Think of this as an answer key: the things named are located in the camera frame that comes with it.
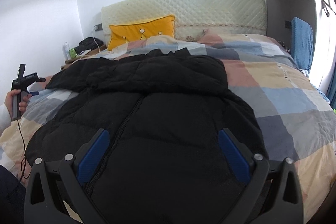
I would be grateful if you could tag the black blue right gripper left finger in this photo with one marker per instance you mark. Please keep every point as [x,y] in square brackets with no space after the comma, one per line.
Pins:
[51,181]

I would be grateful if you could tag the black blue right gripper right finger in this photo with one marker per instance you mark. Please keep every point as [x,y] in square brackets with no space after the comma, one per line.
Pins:
[272,192]

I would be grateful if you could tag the black puffer jacket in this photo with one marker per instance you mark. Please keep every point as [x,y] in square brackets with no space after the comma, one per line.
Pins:
[163,112]

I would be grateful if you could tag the white sleeve left forearm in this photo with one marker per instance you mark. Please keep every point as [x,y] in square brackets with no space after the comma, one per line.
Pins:
[5,118]

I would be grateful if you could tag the person's left hand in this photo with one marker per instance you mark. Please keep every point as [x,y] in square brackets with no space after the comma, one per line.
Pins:
[16,103]

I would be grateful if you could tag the green white bottle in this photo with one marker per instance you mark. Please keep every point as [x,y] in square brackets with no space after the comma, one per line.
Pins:
[69,53]

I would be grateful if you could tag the colourful checkered duvet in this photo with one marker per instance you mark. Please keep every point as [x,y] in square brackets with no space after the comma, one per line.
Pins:
[294,119]

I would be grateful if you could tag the dark blue trouser leg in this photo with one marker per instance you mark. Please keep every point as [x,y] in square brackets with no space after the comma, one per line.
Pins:
[12,198]

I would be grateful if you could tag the black bag on nightstand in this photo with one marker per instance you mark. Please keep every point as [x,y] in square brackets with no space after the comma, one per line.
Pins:
[89,43]

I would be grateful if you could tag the blue curtain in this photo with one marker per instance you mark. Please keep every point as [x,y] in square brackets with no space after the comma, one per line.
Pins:
[331,92]

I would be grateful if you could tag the orange cushion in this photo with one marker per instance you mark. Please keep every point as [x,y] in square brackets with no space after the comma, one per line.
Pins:
[125,33]

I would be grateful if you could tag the blue towel covered chair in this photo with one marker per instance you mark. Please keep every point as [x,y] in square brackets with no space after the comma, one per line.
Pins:
[301,44]

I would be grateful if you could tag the floral pillow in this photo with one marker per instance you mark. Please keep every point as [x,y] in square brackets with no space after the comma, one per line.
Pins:
[190,32]

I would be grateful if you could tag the cream quilted headboard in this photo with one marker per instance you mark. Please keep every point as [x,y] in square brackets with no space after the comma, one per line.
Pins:
[229,16]

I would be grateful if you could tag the wall power socket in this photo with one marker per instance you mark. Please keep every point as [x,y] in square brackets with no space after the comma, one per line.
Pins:
[98,27]

